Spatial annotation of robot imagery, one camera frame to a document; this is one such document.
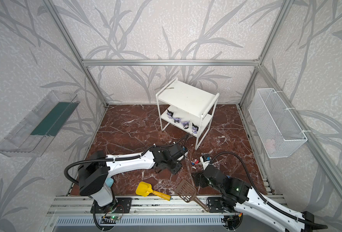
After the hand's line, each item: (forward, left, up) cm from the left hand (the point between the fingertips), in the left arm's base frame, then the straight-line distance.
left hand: (180, 163), depth 82 cm
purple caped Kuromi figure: (+18, -3, +14) cm, 23 cm away
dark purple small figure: (+22, +3, +12) cm, 26 cm away
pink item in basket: (+4, -46, +16) cm, 49 cm away
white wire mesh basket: (+2, -42, +30) cm, 52 cm away
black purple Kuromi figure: (+26, +7, +13) cm, 30 cm away
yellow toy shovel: (-13, +20, -5) cm, 24 cm away
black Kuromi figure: (+15, -8, +14) cm, 22 cm away
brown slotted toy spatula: (-14, -3, -6) cm, 15 cm away
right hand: (-4, -9, +3) cm, 10 cm away
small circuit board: (-26, +34, -5) cm, 43 cm away
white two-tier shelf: (+21, -4, +25) cm, 33 cm away
